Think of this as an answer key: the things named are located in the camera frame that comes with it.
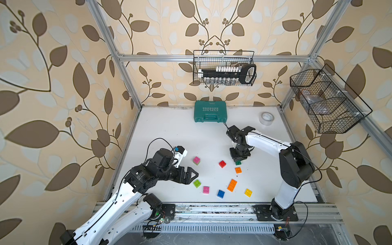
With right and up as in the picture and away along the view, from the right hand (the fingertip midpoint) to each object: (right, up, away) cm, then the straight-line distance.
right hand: (236, 159), depth 89 cm
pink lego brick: (-24, -1, 0) cm, 24 cm away
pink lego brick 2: (-18, -14, -8) cm, 25 cm away
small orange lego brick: (+1, -6, -1) cm, 6 cm away
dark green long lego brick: (+1, -1, -2) cm, 3 cm away
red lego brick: (-9, -3, 0) cm, 9 cm away
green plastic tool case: (-15, +30, +23) cm, 41 cm away
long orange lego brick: (-4, -13, -6) cm, 15 cm away
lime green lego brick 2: (-23, -12, -6) cm, 27 cm away
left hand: (-26, 0, -20) cm, 33 cm away
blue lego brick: (-10, -15, -10) cm, 21 cm away
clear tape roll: (+28, +25, +23) cm, 44 cm away
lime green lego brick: (-24, -3, +3) cm, 24 cm away
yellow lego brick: (+4, -16, -8) cm, 18 cm away
